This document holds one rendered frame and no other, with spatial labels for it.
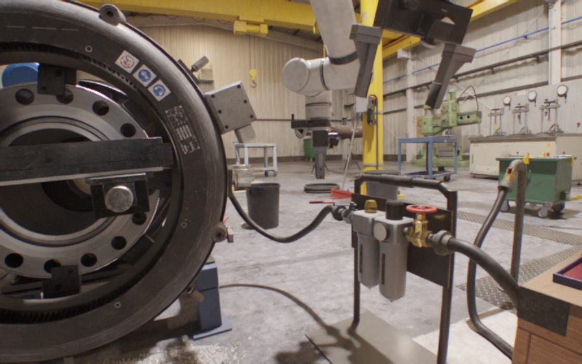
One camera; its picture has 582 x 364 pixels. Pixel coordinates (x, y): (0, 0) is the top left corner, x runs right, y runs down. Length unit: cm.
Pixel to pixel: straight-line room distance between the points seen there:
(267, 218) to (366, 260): 161
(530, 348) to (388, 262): 43
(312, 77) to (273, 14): 1216
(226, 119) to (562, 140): 568
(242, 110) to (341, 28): 29
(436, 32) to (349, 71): 34
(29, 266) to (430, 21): 91
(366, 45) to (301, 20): 1283
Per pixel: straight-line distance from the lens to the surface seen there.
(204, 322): 118
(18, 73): 148
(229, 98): 73
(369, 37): 46
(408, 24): 48
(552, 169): 326
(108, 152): 64
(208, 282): 111
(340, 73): 77
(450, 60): 53
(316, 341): 109
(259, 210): 242
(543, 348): 51
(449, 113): 1138
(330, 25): 70
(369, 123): 392
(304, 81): 79
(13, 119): 83
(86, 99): 81
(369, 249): 90
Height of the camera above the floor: 65
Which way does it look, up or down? 6 degrees down
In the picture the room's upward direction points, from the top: 2 degrees counter-clockwise
